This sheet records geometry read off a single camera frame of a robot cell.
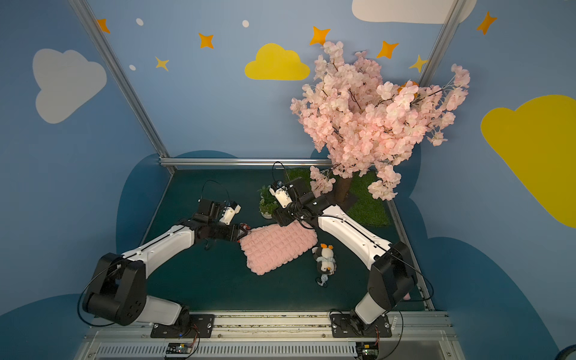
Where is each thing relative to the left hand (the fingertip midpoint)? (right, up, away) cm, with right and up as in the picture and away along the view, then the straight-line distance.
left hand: (242, 228), depth 89 cm
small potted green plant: (+9, +9, +12) cm, 18 cm away
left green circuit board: (-17, -36, -17) cm, 43 cm away
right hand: (+16, +9, -6) cm, 19 cm away
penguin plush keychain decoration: (+33, -12, -5) cm, 36 cm away
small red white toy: (0, 0, +7) cm, 7 cm away
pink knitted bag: (+10, -7, -2) cm, 12 cm away
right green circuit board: (+45, -37, -17) cm, 60 cm away
